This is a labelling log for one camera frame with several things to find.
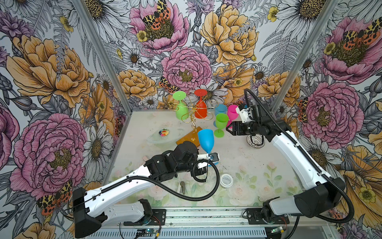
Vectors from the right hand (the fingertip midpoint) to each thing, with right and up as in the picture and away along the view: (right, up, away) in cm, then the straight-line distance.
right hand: (232, 132), depth 77 cm
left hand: (-14, -13, -8) cm, 21 cm away
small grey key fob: (-26, -31, +5) cm, 40 cm away
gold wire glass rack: (-21, +11, +3) cm, 24 cm away
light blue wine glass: (-2, +15, +28) cm, 32 cm away
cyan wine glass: (-13, -3, -3) cm, 14 cm away
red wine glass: (-16, +13, +15) cm, 26 cm away
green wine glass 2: (-27, +12, +12) cm, 31 cm away
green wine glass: (-3, +6, +17) cm, 19 cm away
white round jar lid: (-2, -26, +3) cm, 26 cm away
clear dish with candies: (-39, -4, +28) cm, 49 cm away
